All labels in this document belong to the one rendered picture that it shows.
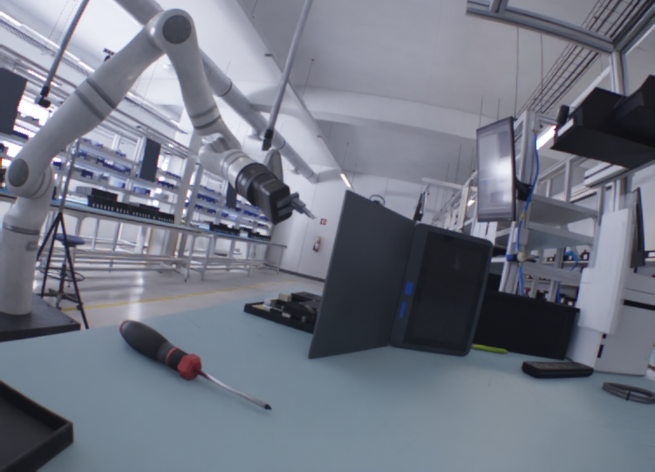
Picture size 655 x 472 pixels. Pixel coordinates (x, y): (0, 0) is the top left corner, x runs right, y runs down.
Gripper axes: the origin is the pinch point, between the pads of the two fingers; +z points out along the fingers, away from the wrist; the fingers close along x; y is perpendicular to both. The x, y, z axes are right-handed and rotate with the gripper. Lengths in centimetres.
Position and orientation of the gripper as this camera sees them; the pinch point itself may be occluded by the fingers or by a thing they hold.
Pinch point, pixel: (312, 216)
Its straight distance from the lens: 63.4
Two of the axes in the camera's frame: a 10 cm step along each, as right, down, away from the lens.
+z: 6.1, 4.9, -6.2
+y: -7.9, 4.0, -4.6
